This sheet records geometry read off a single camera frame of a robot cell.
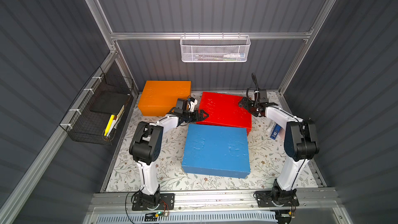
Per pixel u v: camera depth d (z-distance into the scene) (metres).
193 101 0.91
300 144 0.52
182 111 0.79
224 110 0.97
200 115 0.87
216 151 0.79
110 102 0.77
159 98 1.04
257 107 0.75
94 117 0.72
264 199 0.73
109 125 0.71
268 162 0.86
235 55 0.91
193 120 0.87
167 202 0.73
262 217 0.70
